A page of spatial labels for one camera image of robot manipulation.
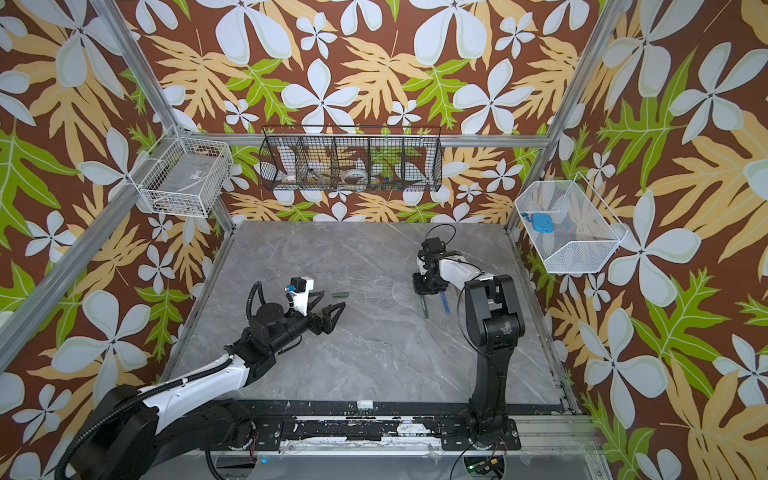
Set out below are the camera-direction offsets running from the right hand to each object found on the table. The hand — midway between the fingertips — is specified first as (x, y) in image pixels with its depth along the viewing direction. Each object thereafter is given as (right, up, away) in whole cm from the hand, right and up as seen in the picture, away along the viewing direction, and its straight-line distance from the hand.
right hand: (419, 287), depth 101 cm
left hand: (-26, 0, -22) cm, 34 cm away
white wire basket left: (-71, +34, -15) cm, 80 cm away
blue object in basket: (+34, +21, -15) cm, 42 cm away
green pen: (+1, -6, -5) cm, 8 cm away
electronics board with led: (+13, -41, -28) cm, 51 cm away
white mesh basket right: (+41, +19, -17) cm, 49 cm away
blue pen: (+8, -4, -2) cm, 10 cm away
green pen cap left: (-27, -2, +1) cm, 27 cm away
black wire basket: (-26, +43, -3) cm, 51 cm away
